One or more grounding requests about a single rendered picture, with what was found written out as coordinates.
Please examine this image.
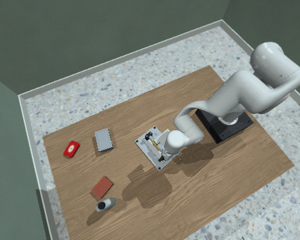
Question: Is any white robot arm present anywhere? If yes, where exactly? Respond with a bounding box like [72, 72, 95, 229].
[154, 42, 300, 155]

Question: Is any grey hinged case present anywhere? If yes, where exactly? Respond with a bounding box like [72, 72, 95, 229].
[94, 128, 113, 153]

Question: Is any reddish-brown rectangular block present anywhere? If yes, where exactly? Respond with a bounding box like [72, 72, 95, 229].
[91, 176, 113, 199]

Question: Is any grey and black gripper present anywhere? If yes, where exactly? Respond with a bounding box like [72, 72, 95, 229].
[158, 148, 174, 162]

